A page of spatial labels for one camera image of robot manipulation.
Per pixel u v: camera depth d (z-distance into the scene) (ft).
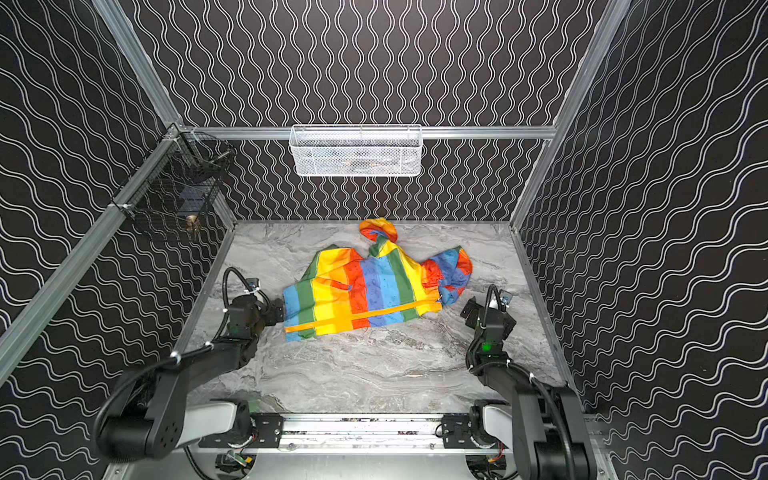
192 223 2.71
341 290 3.18
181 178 3.20
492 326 2.21
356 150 4.44
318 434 2.48
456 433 2.40
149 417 1.39
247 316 2.35
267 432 2.45
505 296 2.46
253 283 2.62
